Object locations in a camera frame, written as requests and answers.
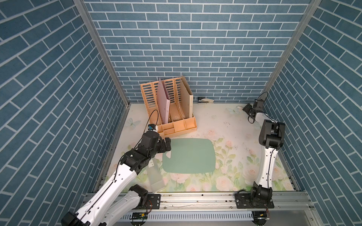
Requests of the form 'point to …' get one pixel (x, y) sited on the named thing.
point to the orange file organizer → (179, 121)
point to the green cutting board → (190, 156)
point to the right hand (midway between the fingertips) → (248, 108)
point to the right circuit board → (259, 217)
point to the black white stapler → (204, 100)
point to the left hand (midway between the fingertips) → (167, 141)
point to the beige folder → (186, 100)
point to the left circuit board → (139, 215)
